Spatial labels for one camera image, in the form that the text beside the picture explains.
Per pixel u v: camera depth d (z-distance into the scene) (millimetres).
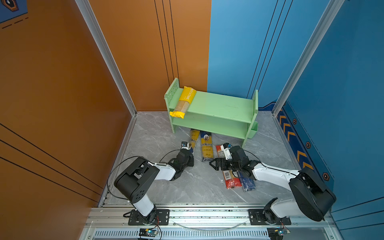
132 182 471
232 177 830
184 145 831
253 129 974
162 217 741
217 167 775
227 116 814
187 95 884
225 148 807
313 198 429
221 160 773
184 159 735
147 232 709
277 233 705
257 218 725
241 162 683
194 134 1021
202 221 728
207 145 966
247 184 808
